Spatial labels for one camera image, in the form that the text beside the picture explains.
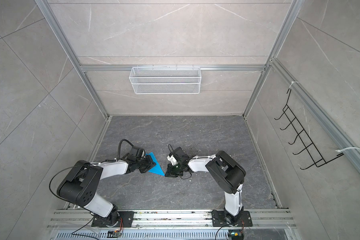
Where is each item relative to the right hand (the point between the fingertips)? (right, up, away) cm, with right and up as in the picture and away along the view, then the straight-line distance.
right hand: (165, 174), depth 89 cm
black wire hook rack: (+65, +16, -31) cm, 74 cm away
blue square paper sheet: (-5, +2, +2) cm, 6 cm away
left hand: (-6, +8, +4) cm, 11 cm away
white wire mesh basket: (-1, +61, +12) cm, 62 cm away
